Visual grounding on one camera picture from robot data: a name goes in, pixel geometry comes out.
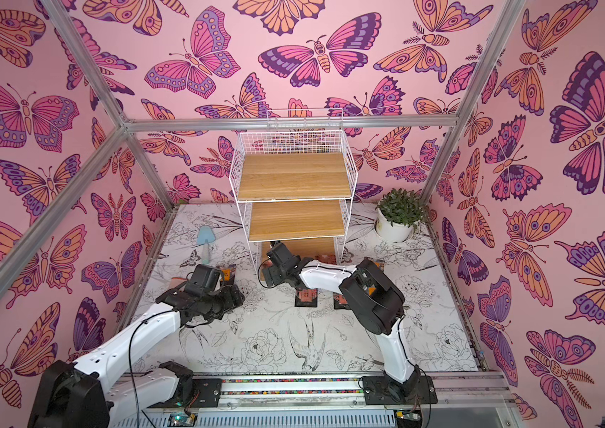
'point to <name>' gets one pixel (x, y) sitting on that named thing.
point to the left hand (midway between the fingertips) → (240, 298)
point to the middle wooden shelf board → (299, 219)
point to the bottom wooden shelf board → (308, 249)
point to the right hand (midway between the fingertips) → (272, 272)
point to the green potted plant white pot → (400, 212)
